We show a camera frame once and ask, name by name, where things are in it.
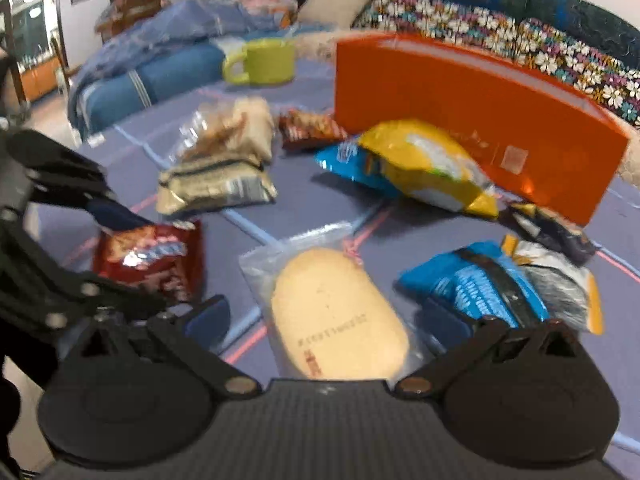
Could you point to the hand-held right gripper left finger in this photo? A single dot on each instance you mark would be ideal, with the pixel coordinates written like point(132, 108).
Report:
point(207, 317)

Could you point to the small dark snack packet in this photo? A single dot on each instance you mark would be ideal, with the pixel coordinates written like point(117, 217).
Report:
point(550, 232)

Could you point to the clear packet with round cake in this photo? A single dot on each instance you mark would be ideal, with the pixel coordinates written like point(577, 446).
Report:
point(335, 310)

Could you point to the red bean snack packet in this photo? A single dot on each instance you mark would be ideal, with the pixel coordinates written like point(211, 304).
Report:
point(310, 127)

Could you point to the green mug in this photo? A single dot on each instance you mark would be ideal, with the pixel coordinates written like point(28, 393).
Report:
point(265, 62)

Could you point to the pink plush blanket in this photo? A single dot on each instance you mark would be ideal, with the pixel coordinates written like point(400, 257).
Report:
point(315, 45)

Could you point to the cream and black snack packet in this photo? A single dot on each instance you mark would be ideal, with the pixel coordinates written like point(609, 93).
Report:
point(215, 185)

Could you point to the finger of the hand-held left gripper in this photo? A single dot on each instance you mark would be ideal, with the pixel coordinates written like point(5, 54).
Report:
point(117, 216)
point(125, 300)

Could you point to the grey packet with yellow edge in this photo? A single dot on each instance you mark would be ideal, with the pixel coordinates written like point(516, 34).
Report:
point(565, 285)

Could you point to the yellow snack packet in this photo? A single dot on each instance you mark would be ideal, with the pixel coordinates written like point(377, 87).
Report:
point(430, 165)

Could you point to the pile of clothes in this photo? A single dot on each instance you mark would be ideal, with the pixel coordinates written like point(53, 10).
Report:
point(265, 0)

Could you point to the blue patchwork quilt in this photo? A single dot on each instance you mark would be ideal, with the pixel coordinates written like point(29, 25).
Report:
point(150, 75)

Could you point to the blue packet with black stripe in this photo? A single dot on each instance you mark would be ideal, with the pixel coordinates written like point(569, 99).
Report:
point(470, 285)

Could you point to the orange cardboard box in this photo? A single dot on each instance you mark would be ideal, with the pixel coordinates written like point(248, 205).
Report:
point(475, 125)

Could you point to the blue cookie packet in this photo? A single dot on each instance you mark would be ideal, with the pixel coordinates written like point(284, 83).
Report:
point(340, 157)

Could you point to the clear pastry packet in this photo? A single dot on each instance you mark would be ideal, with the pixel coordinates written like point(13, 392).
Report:
point(235, 125)

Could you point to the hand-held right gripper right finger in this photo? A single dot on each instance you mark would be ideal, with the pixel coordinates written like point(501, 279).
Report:
point(445, 327)

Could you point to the chocolate chip cookie packet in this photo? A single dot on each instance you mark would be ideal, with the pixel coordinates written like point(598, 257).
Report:
point(150, 260)

